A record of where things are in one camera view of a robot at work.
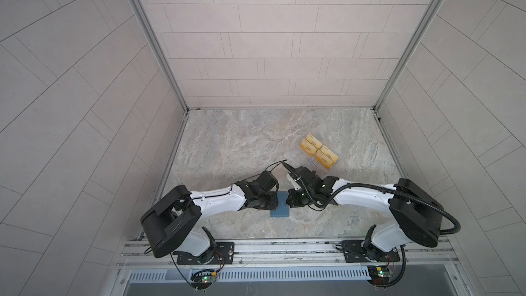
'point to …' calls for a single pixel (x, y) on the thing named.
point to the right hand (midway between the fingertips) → (284, 206)
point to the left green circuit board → (203, 282)
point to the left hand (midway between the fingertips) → (281, 203)
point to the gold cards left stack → (310, 144)
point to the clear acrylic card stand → (313, 161)
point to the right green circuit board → (379, 275)
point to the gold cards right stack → (326, 157)
